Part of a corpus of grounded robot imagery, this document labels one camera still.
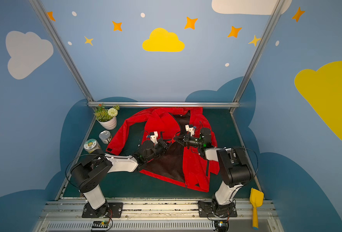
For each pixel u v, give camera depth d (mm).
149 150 683
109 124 1032
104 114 962
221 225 733
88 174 469
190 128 861
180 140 828
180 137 860
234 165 494
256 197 785
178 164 922
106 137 977
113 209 745
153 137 825
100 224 728
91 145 898
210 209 747
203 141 749
